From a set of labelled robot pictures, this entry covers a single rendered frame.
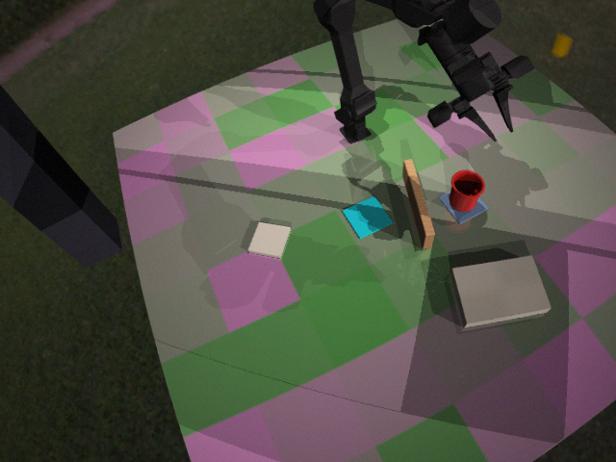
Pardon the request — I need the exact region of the red cup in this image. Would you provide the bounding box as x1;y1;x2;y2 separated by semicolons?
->
449;169;485;212

